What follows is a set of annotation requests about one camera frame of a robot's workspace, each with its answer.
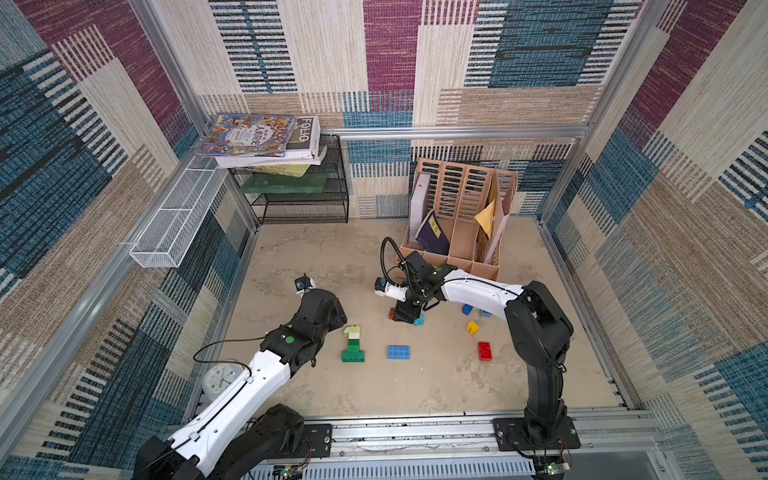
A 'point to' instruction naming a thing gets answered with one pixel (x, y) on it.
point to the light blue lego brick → (420, 321)
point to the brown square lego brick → (391, 313)
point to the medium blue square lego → (484, 313)
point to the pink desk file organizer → (457, 215)
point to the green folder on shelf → (283, 183)
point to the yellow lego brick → (473, 328)
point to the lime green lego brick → (351, 329)
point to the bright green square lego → (353, 347)
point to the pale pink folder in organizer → (495, 245)
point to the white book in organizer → (419, 203)
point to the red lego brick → (485, 351)
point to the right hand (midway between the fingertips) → (397, 303)
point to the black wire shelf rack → (319, 193)
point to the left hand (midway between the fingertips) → (332, 306)
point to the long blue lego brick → (398, 352)
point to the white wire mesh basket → (169, 236)
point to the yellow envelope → (485, 218)
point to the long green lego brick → (353, 357)
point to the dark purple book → (432, 236)
